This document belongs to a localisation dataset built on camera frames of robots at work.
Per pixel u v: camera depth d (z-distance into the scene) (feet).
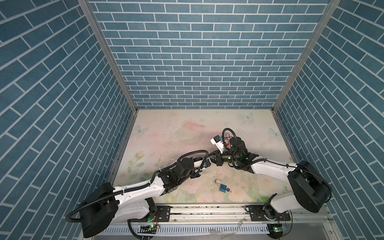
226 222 2.36
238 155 2.22
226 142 2.44
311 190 1.44
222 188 2.66
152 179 1.78
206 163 2.19
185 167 1.93
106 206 1.32
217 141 2.45
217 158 2.44
